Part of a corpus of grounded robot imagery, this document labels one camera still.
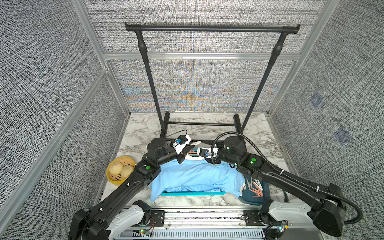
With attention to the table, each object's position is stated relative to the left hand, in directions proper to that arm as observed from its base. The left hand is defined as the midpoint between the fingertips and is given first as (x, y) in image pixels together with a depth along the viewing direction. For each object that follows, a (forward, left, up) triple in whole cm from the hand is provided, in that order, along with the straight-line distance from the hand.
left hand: (194, 142), depth 71 cm
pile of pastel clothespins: (-14, -34, -26) cm, 45 cm away
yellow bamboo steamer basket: (-3, +42, -20) cm, 46 cm away
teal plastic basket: (-17, +1, -22) cm, 28 cm away
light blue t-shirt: (-10, 0, -13) cm, 16 cm away
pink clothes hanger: (-3, +1, -2) cm, 4 cm away
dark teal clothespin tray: (-18, -28, -25) cm, 42 cm away
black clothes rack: (+38, +21, -25) cm, 50 cm away
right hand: (+1, -5, 0) cm, 5 cm away
